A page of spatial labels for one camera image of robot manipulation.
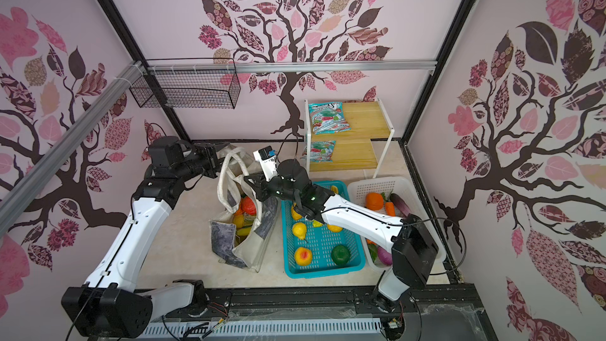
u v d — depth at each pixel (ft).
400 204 3.01
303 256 2.57
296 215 2.93
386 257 2.54
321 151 2.96
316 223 1.87
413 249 1.38
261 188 2.00
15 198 1.64
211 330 2.26
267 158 1.99
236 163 2.30
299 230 2.80
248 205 2.60
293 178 1.74
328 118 2.55
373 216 1.56
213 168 2.13
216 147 2.12
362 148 3.09
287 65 3.09
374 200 2.99
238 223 2.78
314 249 2.80
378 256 2.67
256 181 2.11
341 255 2.60
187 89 3.99
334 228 2.82
